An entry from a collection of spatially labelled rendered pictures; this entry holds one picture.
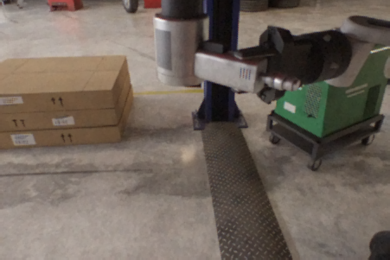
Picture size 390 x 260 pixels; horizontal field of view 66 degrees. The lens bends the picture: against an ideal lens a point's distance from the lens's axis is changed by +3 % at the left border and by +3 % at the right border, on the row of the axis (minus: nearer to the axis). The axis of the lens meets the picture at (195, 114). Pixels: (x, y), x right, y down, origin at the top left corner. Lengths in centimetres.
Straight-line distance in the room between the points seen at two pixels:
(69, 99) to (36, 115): 28
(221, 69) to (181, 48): 7
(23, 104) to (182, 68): 200
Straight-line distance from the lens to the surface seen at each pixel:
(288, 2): 825
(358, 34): 60
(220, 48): 47
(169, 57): 49
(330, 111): 194
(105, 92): 220
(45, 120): 243
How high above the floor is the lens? 129
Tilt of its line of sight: 29 degrees down
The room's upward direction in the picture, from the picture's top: 1 degrees counter-clockwise
